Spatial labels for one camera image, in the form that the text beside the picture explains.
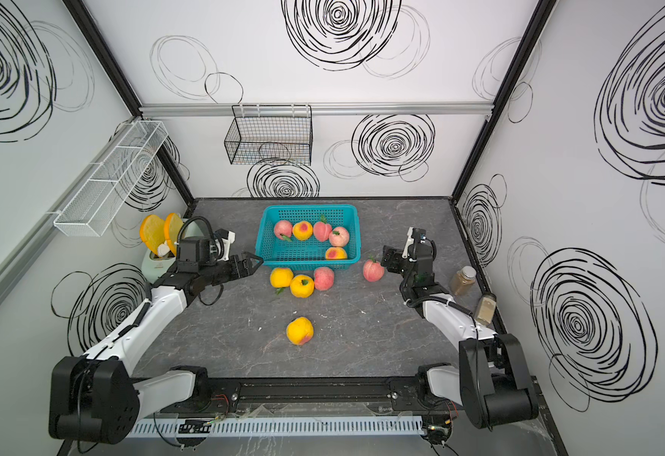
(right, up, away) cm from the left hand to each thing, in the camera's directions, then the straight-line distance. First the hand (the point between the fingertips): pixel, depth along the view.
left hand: (252, 263), depth 83 cm
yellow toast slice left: (-29, +9, -2) cm, 30 cm away
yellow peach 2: (+7, -6, +8) cm, 12 cm away
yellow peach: (+25, +2, +12) cm, 28 cm away
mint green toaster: (-28, -1, -2) cm, 28 cm away
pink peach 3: (+37, -4, +10) cm, 38 cm away
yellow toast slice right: (-23, +10, -1) cm, 25 cm away
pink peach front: (+26, +6, +17) cm, 32 cm away
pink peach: (+6, +10, +19) cm, 22 cm away
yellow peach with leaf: (+14, -8, +5) cm, 17 cm away
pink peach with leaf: (+20, +10, +19) cm, 29 cm away
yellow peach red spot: (+12, +9, +19) cm, 24 cm away
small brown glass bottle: (+64, -6, +3) cm, 64 cm away
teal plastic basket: (+15, +1, +19) cm, 24 cm away
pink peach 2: (+21, -6, +7) cm, 23 cm away
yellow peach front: (+15, -19, -3) cm, 24 cm away
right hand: (+44, +4, +4) cm, 44 cm away
